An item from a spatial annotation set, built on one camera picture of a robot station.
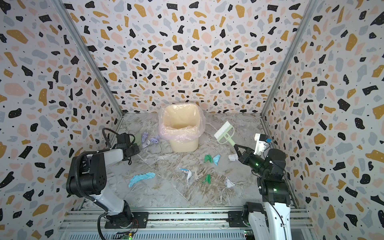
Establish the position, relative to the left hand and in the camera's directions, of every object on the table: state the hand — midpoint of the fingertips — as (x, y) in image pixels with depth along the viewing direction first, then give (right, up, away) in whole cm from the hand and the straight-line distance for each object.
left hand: (133, 146), depth 97 cm
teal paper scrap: (+6, -18, -10) cm, 21 cm away
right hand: (+58, +5, -32) cm, 66 cm away
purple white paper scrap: (+6, +2, +7) cm, 9 cm away
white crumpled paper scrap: (+60, -20, -11) cm, 64 cm away
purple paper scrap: (+13, +3, +6) cm, 14 cm away
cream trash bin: (+34, 0, -1) cm, 34 cm away
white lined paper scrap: (+65, -7, -1) cm, 65 cm away
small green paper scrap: (+48, -18, -10) cm, 52 cm away
